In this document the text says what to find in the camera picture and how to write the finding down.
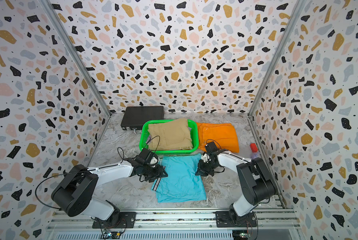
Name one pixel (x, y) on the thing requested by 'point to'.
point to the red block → (254, 148)
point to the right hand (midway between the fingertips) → (195, 173)
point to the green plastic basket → (193, 131)
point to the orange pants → (224, 134)
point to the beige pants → (170, 135)
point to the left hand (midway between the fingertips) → (166, 176)
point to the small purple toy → (255, 154)
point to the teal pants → (182, 183)
